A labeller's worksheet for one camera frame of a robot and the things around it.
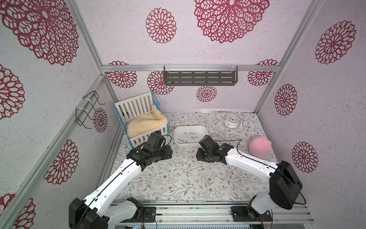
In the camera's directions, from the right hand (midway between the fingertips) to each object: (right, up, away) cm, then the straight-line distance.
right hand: (200, 156), depth 86 cm
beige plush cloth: (-41, +20, +18) cm, 49 cm away
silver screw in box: (-8, +7, +17) cm, 21 cm away
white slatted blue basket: (-50, +31, +19) cm, 62 cm away
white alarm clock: (+28, +22, +25) cm, 44 cm away
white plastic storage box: (-6, +11, +22) cm, 25 cm away
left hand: (-19, +4, -8) cm, 20 cm away
